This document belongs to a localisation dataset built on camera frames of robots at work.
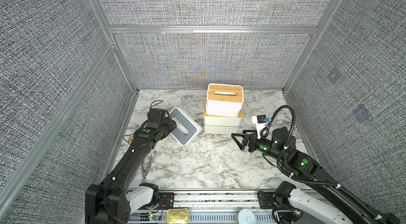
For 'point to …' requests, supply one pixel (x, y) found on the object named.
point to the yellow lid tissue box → (219, 120)
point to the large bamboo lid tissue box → (221, 127)
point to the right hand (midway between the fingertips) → (238, 131)
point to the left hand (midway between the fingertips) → (176, 122)
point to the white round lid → (246, 216)
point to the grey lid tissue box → (186, 130)
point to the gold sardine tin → (177, 216)
